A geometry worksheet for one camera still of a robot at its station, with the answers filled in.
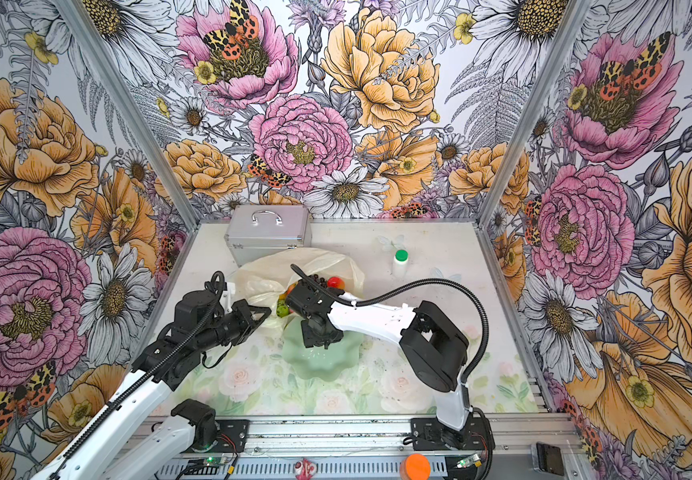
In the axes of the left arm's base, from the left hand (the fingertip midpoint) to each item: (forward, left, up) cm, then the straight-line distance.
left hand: (271, 319), depth 75 cm
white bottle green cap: (+25, -36, -11) cm, 45 cm away
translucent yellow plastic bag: (+12, +3, 0) cm, 12 cm away
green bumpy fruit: (+3, -2, -1) cm, 4 cm away
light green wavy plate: (-5, -13, -17) cm, 22 cm away
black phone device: (-28, -65, -15) cm, 73 cm away
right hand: (-2, -11, -13) cm, 17 cm away
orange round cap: (-30, -33, -8) cm, 45 cm away
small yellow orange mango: (+20, -15, -14) cm, 29 cm away
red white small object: (-29, -9, -13) cm, 33 cm away
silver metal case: (+34, +11, -3) cm, 36 cm away
